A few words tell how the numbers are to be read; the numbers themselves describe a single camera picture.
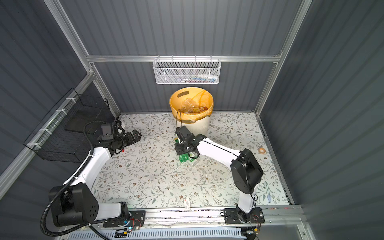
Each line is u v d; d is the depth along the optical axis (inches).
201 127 35.9
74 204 16.0
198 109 37.0
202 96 38.1
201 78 35.9
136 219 28.5
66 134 29.7
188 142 25.8
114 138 25.6
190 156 28.9
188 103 39.0
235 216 29.0
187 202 30.4
